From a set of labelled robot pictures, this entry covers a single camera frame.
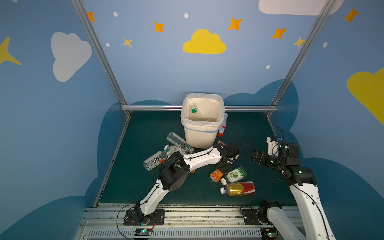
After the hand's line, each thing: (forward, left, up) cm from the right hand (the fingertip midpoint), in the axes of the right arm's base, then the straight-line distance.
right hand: (258, 152), depth 75 cm
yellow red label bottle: (-14, +8, -15) cm, 22 cm away
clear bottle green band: (+28, +35, -3) cm, 44 cm away
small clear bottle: (+32, +24, -10) cm, 41 cm away
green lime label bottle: (-6, +10, -17) cm, 21 cm away
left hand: (-2, +14, -17) cm, 23 cm away
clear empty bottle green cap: (+16, +44, -18) cm, 50 cm away
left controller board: (-35, +56, -21) cm, 69 cm away
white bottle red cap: (+27, +15, -19) cm, 36 cm away
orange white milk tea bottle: (-7, +20, -16) cm, 27 cm away
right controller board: (-32, -5, -22) cm, 39 cm away
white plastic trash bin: (+13, +31, -5) cm, 34 cm away
